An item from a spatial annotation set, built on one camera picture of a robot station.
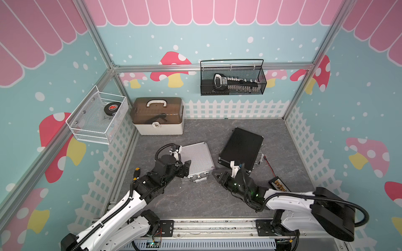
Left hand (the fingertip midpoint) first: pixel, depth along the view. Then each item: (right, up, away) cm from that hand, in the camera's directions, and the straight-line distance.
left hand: (183, 162), depth 77 cm
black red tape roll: (-37, +28, +3) cm, 46 cm away
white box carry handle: (-21, +36, +25) cm, 48 cm away
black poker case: (+36, +5, +29) cm, 47 cm away
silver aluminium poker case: (+8, -2, +13) cm, 16 cm away
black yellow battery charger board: (+52, -15, +10) cm, 55 cm away
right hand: (+15, -6, +2) cm, 16 cm away
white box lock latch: (-21, +20, +23) cm, 37 cm away
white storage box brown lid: (-19, +25, +21) cm, 38 cm away
